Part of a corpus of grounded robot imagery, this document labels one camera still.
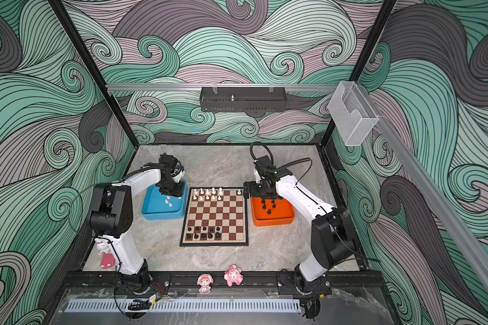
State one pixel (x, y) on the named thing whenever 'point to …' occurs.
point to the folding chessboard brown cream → (215, 217)
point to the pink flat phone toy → (108, 261)
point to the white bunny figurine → (103, 246)
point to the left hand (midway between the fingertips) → (179, 191)
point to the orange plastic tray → (272, 211)
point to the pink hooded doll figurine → (205, 280)
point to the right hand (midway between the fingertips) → (253, 193)
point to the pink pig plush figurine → (234, 275)
